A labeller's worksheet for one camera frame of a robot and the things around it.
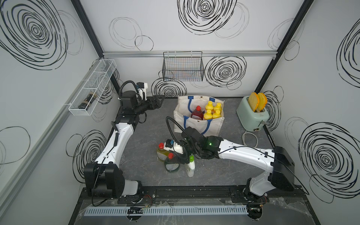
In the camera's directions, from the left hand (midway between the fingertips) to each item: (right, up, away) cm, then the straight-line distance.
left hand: (158, 97), depth 76 cm
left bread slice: (+60, -2, +14) cm, 62 cm away
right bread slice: (+66, -2, +14) cm, 67 cm away
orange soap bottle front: (+35, -5, +9) cm, 37 cm away
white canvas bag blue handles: (+13, -9, +23) cm, 28 cm away
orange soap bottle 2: (+29, -10, +6) cm, 31 cm away
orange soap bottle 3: (+34, -10, +6) cm, 36 cm away
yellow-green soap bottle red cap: (+2, -32, +2) cm, 32 cm away
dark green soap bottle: (+8, -37, -1) cm, 38 cm away
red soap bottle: (+23, -10, +16) cm, 30 cm away
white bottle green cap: (+17, -36, -6) cm, 40 cm away
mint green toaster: (+59, -14, +14) cm, 62 cm away
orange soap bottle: (+31, -5, +12) cm, 33 cm away
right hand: (+7, -31, -7) cm, 32 cm away
